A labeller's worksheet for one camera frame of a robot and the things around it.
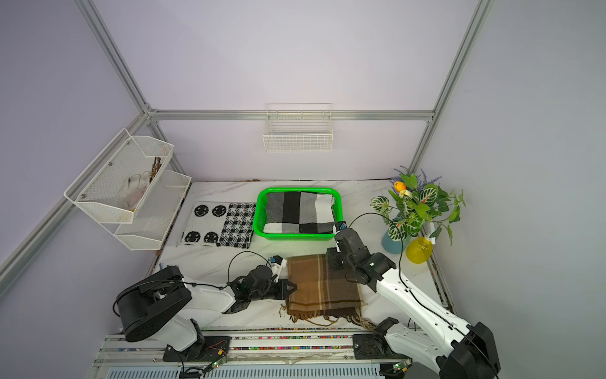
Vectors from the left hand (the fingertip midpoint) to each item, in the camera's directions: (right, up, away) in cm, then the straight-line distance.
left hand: (296, 289), depth 85 cm
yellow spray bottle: (+51, +12, +11) cm, 53 cm away
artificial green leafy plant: (+36, +32, -18) cm, 51 cm away
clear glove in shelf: (-55, +37, -7) cm, 66 cm away
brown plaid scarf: (+10, -1, -4) cm, 11 cm away
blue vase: (+38, +15, +5) cm, 41 cm away
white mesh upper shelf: (-59, +37, -10) cm, 70 cm away
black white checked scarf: (0, +28, +16) cm, 32 cm away
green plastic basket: (-16, +27, +13) cm, 34 cm away
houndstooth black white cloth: (-26, +21, +13) cm, 36 cm away
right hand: (+14, +13, -4) cm, 20 cm away
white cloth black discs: (-40, +22, +13) cm, 48 cm away
